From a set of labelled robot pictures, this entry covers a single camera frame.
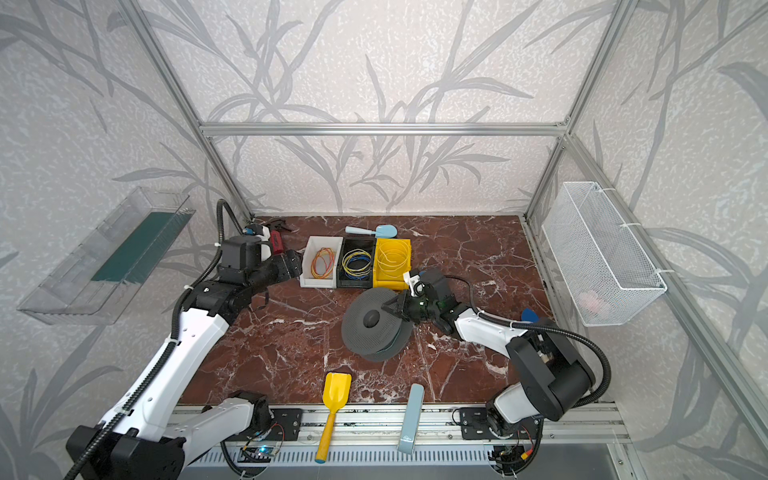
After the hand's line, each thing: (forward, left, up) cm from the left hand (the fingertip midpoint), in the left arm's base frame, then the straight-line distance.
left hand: (294, 250), depth 77 cm
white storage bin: (+13, +1, -24) cm, 27 cm away
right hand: (-7, -23, -13) cm, 27 cm away
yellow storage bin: (+4, -21, -22) cm, 31 cm away
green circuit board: (-42, +7, -28) cm, 51 cm away
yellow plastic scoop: (-29, -11, -25) cm, 40 cm away
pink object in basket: (-11, -75, -5) cm, 76 cm away
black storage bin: (+21, -14, -23) cm, 34 cm away
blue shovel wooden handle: (-6, -69, -26) cm, 74 cm away
